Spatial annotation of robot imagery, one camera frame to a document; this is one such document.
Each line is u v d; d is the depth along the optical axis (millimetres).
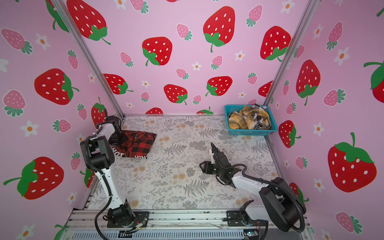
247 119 1063
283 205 424
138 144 985
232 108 1145
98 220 662
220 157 712
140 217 747
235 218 739
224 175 670
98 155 603
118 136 860
